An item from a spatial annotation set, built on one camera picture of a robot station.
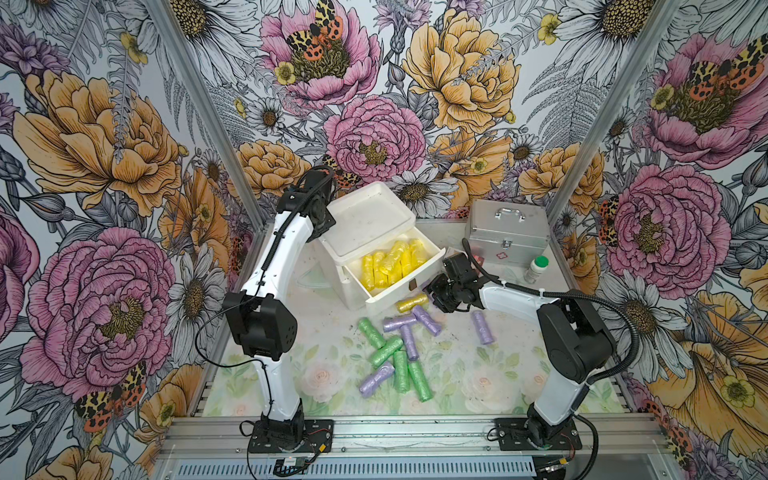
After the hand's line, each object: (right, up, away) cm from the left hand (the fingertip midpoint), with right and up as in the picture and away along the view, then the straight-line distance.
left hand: (316, 235), depth 86 cm
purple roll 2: (+19, -37, -4) cm, 42 cm away
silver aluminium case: (+59, +1, +14) cm, 61 cm away
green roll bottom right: (+29, -39, -5) cm, 49 cm away
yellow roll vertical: (+22, -10, -4) cm, 25 cm away
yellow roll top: (+15, -10, -3) cm, 18 cm away
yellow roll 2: (+22, -6, -3) cm, 23 cm away
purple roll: (+49, -27, +6) cm, 56 cm away
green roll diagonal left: (+20, -33, 0) cm, 38 cm away
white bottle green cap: (+68, -10, +11) cm, 70 cm away
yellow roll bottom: (+29, -5, -1) cm, 29 cm away
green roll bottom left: (+24, -37, -3) cm, 44 cm away
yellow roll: (+18, -11, -4) cm, 22 cm away
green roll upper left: (+16, -30, +4) cm, 34 cm away
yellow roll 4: (+26, -22, +11) cm, 35 cm away
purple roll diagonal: (+32, -26, +6) cm, 42 cm away
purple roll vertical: (+26, -30, +3) cm, 40 cm away
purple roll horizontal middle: (+22, -26, +6) cm, 35 cm away
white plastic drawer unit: (+17, -3, -3) cm, 18 cm away
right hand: (+32, -19, +8) cm, 38 cm away
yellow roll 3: (+26, -7, -1) cm, 27 cm away
